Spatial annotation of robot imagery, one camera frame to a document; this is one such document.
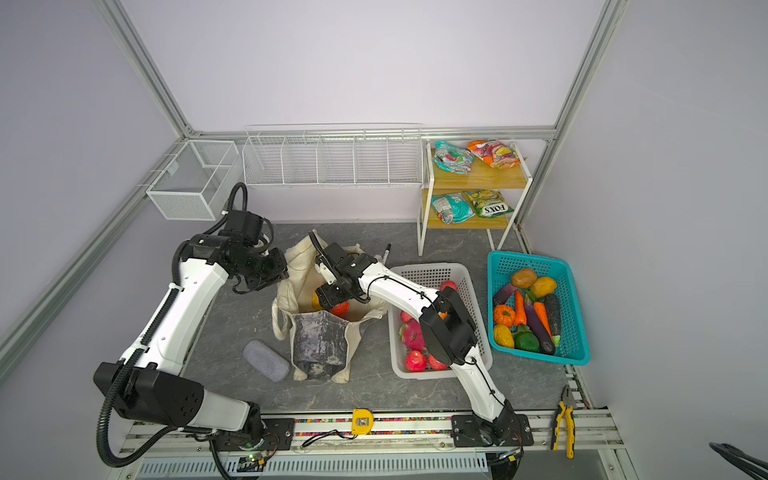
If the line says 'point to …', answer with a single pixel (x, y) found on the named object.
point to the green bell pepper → (525, 339)
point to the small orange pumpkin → (504, 315)
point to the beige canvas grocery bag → (321, 343)
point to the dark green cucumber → (554, 313)
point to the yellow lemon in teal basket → (543, 286)
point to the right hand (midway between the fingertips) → (330, 299)
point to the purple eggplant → (545, 343)
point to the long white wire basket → (333, 155)
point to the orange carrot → (543, 316)
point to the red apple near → (415, 361)
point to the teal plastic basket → (572, 346)
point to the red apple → (435, 364)
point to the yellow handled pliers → (567, 406)
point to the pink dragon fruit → (413, 336)
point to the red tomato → (341, 309)
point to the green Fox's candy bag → (489, 203)
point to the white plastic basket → (432, 276)
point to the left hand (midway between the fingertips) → (289, 277)
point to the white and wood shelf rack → (512, 183)
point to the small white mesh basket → (198, 182)
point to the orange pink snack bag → (495, 154)
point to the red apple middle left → (406, 318)
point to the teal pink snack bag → (453, 159)
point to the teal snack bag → (452, 208)
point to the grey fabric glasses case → (266, 360)
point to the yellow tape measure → (362, 421)
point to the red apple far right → (448, 283)
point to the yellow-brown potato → (524, 278)
